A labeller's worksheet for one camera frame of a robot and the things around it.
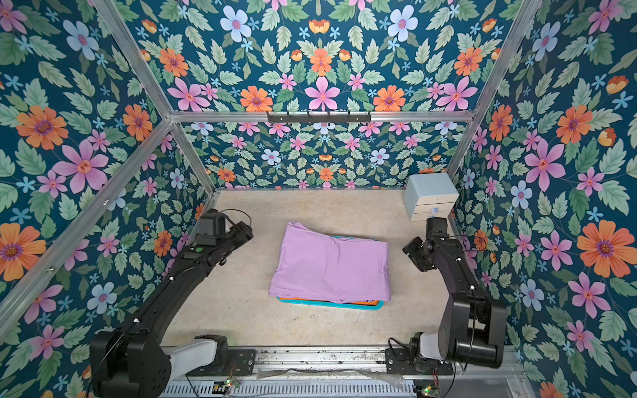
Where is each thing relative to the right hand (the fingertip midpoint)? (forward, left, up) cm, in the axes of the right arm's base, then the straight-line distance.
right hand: (408, 250), depth 88 cm
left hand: (+1, +56, +9) cm, 57 cm away
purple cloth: (-8, +34, +2) cm, 35 cm away
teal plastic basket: (-20, +14, -1) cm, 25 cm away
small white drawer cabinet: (+25, -12, +2) cm, 28 cm away
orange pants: (-19, +14, 0) cm, 24 cm away
